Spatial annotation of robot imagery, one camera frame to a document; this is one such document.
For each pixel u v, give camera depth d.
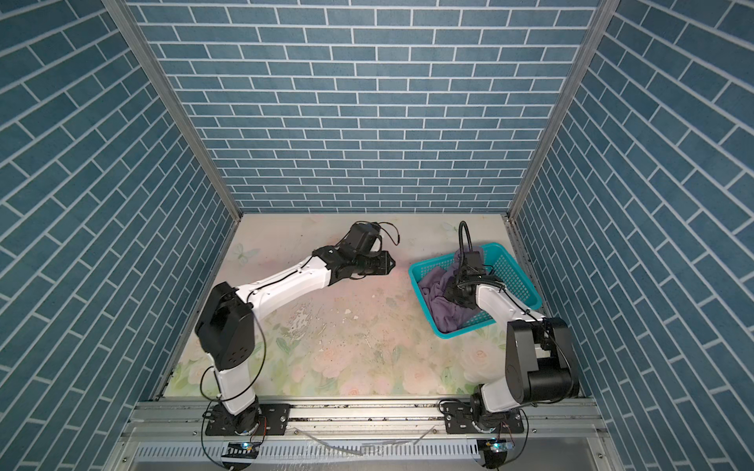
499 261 0.99
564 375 0.44
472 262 0.74
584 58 0.79
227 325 0.46
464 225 0.81
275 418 0.74
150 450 0.77
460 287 0.68
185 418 0.75
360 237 0.67
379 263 0.77
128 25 0.71
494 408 0.61
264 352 0.46
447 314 0.83
